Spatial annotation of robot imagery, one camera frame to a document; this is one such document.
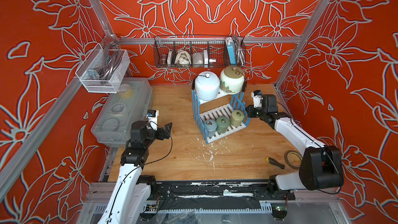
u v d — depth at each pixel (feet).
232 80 2.41
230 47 2.71
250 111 2.55
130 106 2.71
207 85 2.25
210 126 2.80
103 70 2.55
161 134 2.20
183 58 2.95
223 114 3.30
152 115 2.12
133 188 1.55
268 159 2.67
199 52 3.17
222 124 2.82
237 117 2.95
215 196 2.39
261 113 2.38
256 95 2.55
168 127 2.24
